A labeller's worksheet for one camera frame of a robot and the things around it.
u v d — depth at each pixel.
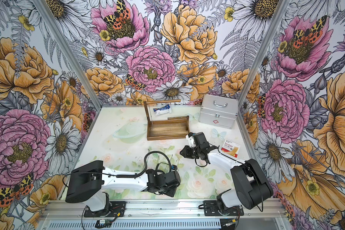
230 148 0.92
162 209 0.76
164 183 0.61
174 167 0.76
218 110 1.01
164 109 1.16
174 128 1.08
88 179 0.48
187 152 0.78
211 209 0.73
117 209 0.74
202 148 0.70
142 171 0.56
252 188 0.43
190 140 0.85
